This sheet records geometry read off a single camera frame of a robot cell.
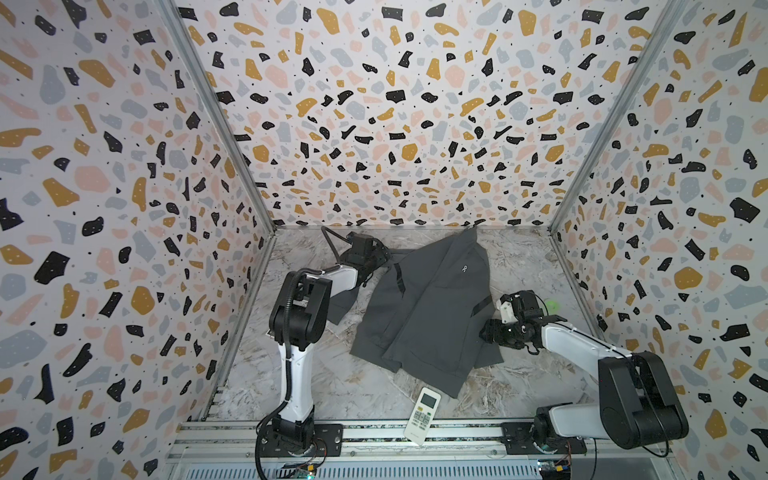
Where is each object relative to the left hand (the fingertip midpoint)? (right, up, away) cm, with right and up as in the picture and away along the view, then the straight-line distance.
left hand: (384, 248), depth 103 cm
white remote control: (+11, -43, -26) cm, 52 cm away
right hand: (+32, -25, -12) cm, 42 cm away
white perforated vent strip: (-2, -53, -32) cm, 62 cm away
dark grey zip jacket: (+14, -21, -7) cm, 26 cm away
